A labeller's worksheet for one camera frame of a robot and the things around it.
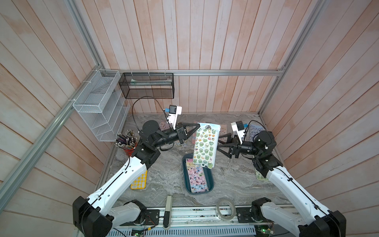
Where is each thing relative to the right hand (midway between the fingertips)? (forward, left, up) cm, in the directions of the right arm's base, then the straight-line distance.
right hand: (215, 144), depth 65 cm
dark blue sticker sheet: (+35, -37, -33) cm, 60 cm away
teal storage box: (-1, 0, -30) cm, 30 cm away
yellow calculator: (-8, +40, -30) cm, 50 cm away
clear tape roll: (-22, -11, -32) cm, 40 cm away
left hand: (+1, +8, +9) cm, 12 cm away
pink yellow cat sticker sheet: (-4, +7, -30) cm, 31 cm away
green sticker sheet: (-3, +4, +3) cm, 6 cm away
